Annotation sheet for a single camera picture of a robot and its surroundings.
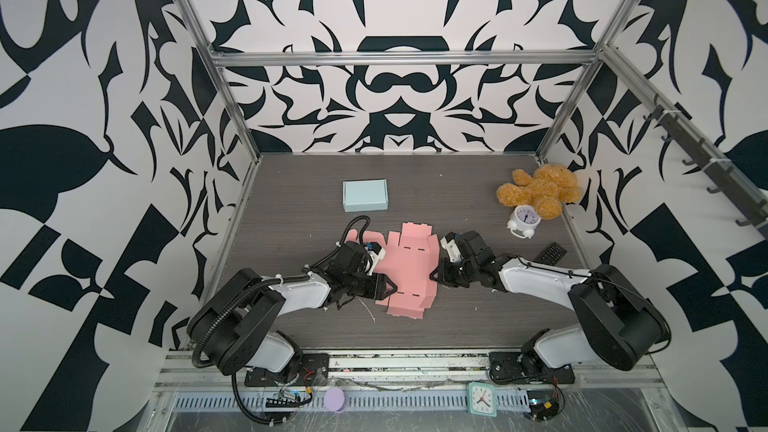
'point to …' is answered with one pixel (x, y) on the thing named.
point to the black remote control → (552, 255)
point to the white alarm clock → (523, 221)
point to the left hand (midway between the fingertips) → (394, 284)
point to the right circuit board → (544, 405)
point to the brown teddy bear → (551, 186)
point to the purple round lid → (336, 399)
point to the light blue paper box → (365, 195)
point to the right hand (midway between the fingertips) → (431, 274)
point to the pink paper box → (411, 263)
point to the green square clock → (482, 399)
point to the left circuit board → (291, 399)
